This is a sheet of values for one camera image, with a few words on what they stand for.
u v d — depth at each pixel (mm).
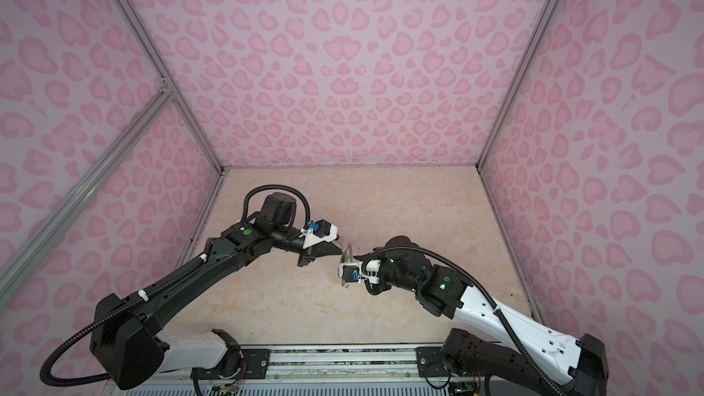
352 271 568
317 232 589
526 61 865
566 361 401
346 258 693
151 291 429
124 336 389
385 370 723
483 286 476
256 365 734
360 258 678
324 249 650
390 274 590
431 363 743
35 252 534
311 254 626
